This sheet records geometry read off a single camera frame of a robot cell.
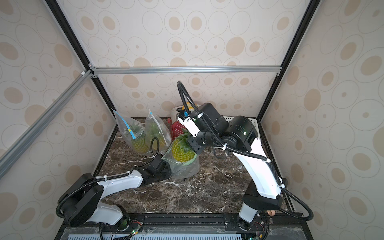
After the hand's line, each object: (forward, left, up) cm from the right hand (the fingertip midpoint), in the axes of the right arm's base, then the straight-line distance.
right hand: (188, 142), depth 57 cm
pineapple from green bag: (0, +3, -6) cm, 7 cm away
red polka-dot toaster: (+30, +12, -27) cm, 42 cm away
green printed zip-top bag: (0, +6, -25) cm, 26 cm away
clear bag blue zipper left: (+16, +32, -15) cm, 39 cm away
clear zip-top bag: (+24, +22, -12) cm, 35 cm away
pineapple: (+11, +19, -14) cm, 26 cm away
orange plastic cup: (-15, -39, -35) cm, 54 cm away
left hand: (+4, +10, -36) cm, 38 cm away
